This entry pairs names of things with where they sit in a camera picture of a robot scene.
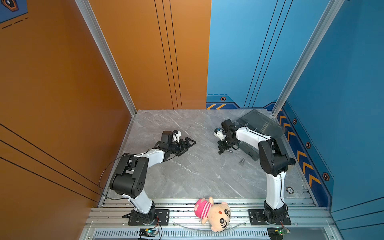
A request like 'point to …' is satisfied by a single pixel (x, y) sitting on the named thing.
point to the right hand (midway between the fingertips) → (220, 147)
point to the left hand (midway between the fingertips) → (192, 144)
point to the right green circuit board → (277, 233)
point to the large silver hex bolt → (229, 151)
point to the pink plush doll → (217, 216)
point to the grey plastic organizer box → (260, 123)
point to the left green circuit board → (150, 232)
